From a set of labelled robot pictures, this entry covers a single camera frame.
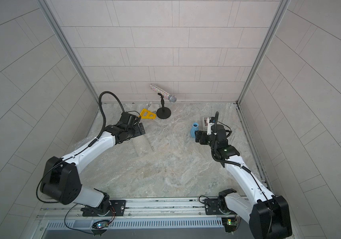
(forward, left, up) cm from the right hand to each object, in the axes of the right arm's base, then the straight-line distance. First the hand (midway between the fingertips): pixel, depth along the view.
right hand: (200, 131), depth 82 cm
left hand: (+6, +35, -3) cm, 35 cm away
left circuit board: (-38, +49, -10) cm, 63 cm away
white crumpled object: (+32, +30, -11) cm, 45 cm away
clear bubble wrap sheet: (+5, +73, -12) cm, 75 cm away
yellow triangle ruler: (+27, +33, -12) cm, 44 cm away
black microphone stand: (+27, +23, -12) cm, 37 cm away
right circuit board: (-41, -9, -17) cm, 45 cm away
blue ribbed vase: (+6, +2, -5) cm, 9 cm away
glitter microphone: (+20, +15, +8) cm, 26 cm away
